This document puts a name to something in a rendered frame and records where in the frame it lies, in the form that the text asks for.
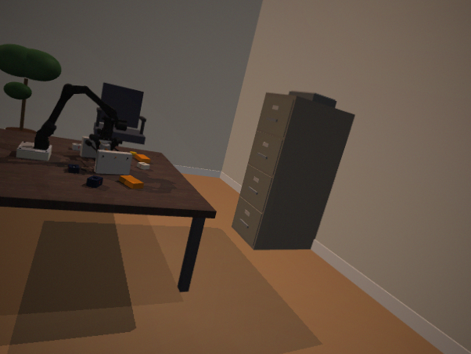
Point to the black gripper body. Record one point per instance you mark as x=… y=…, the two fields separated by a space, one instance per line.
x=106 y=135

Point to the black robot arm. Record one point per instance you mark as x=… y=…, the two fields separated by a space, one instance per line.
x=41 y=141

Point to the orange rectangular block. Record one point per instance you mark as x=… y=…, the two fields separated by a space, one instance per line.
x=142 y=158
x=132 y=182

